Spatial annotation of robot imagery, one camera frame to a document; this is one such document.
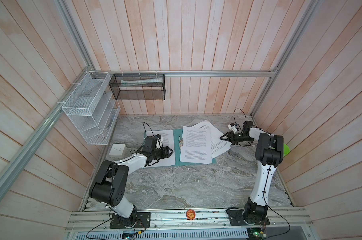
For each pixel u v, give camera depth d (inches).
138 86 41.1
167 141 41.0
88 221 29.8
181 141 39.9
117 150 37.6
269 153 24.5
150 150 28.8
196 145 40.8
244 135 35.6
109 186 17.8
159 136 34.4
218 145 40.0
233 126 39.7
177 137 42.0
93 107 26.9
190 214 29.5
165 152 32.2
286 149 32.7
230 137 37.2
